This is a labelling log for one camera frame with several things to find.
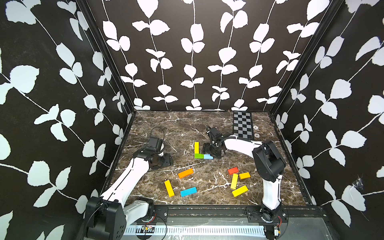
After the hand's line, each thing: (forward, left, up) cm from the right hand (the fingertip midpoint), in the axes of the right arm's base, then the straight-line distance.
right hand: (203, 152), depth 94 cm
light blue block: (-3, -2, 0) cm, 4 cm away
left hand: (-9, +20, +7) cm, 23 cm away
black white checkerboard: (+25, -30, -1) cm, 39 cm away
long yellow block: (-22, +19, -2) cm, 29 cm away
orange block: (-13, +11, -3) cm, 17 cm away
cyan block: (-23, +9, -2) cm, 25 cm away
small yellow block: (-14, -24, -2) cm, 28 cm away
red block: (-10, -18, -4) cm, 21 cm away
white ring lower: (+17, -39, -4) cm, 43 cm away
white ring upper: (+24, -40, -3) cm, 46 cm away
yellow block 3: (-22, -20, -3) cm, 30 cm away
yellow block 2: (-17, -18, -2) cm, 25 cm away
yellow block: (+4, +5, -2) cm, 7 cm away
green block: (-1, +3, -3) cm, 4 cm away
